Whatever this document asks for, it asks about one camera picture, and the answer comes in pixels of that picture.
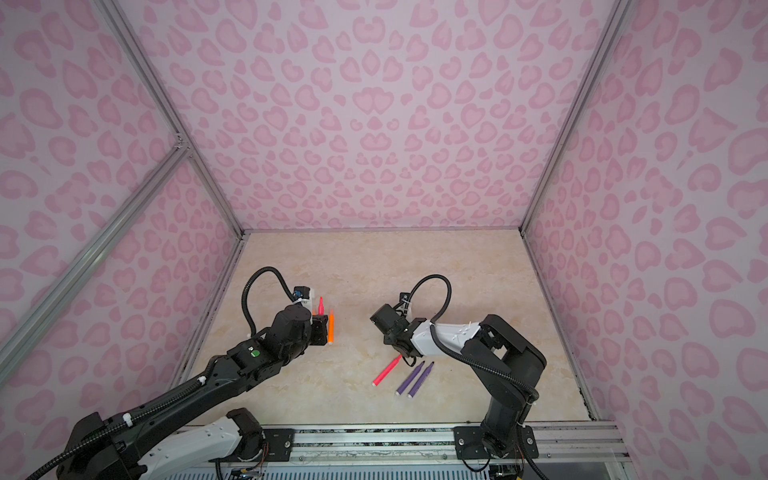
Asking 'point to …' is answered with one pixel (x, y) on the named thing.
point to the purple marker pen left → (409, 379)
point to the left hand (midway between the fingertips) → (328, 313)
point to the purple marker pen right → (420, 380)
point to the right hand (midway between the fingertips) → (397, 328)
